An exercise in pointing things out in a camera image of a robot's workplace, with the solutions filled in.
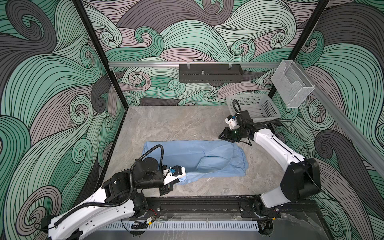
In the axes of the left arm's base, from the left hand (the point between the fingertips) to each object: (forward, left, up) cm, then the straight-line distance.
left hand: (183, 177), depth 62 cm
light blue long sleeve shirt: (+17, -10, -19) cm, 28 cm away
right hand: (+25, -20, -7) cm, 33 cm away
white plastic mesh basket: (+64, -60, -20) cm, 90 cm away
